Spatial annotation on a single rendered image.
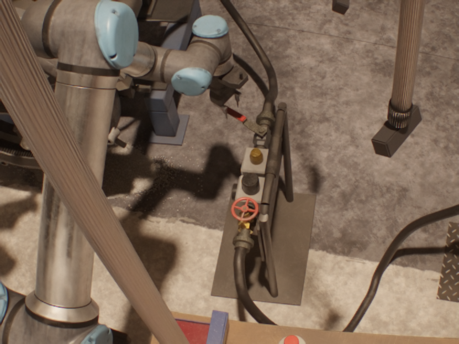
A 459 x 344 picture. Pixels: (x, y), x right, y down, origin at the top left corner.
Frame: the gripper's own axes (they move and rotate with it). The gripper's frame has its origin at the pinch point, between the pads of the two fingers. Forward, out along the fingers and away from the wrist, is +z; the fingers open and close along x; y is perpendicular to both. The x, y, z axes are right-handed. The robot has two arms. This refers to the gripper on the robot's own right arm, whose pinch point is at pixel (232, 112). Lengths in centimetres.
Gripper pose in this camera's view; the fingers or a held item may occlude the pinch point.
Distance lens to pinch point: 199.5
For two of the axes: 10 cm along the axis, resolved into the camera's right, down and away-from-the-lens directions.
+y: -7.8, -4.8, 4.0
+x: -6.2, 7.0, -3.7
